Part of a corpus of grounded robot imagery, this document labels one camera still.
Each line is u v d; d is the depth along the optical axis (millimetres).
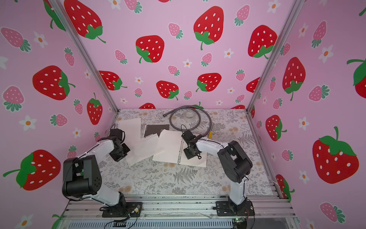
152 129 1080
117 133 751
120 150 770
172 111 1200
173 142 1014
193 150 714
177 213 731
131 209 707
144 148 975
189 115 1180
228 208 664
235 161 503
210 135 1039
